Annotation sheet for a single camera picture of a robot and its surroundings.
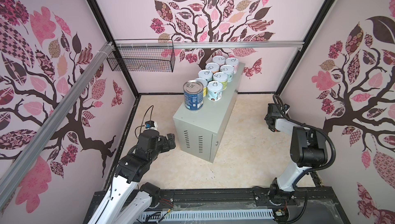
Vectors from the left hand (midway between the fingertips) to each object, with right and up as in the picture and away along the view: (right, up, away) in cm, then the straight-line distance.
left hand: (166, 140), depth 72 cm
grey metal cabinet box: (+15, +6, -10) cm, 19 cm away
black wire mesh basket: (-32, +55, +50) cm, 81 cm away
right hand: (+67, +9, +24) cm, 72 cm away
